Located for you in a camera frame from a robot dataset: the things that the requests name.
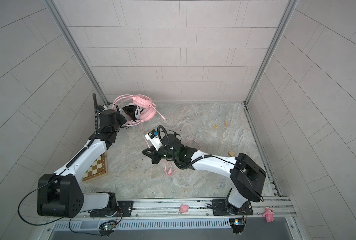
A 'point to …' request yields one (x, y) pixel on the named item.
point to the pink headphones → (146, 103)
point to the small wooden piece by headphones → (226, 123)
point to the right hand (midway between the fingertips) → (143, 154)
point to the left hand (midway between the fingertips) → (124, 111)
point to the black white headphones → (134, 111)
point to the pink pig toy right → (269, 215)
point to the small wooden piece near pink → (215, 126)
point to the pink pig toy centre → (184, 208)
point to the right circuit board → (237, 224)
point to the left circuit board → (109, 225)
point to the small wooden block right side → (231, 153)
